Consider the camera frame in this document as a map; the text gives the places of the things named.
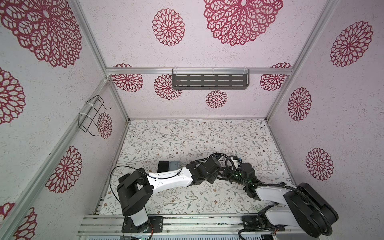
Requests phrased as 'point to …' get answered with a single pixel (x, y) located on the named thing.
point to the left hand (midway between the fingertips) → (211, 172)
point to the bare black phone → (163, 166)
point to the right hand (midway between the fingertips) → (214, 168)
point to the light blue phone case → (174, 165)
